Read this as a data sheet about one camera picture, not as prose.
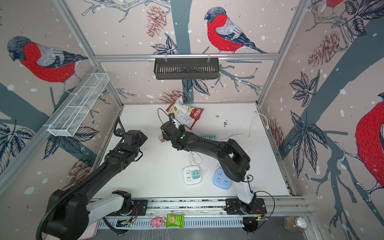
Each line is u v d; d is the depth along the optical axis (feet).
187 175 2.67
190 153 3.01
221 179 2.63
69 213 1.29
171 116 2.47
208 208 2.45
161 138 3.19
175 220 2.25
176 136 2.16
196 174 2.55
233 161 1.59
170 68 3.51
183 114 3.59
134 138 2.17
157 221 2.25
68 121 2.34
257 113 3.66
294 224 2.04
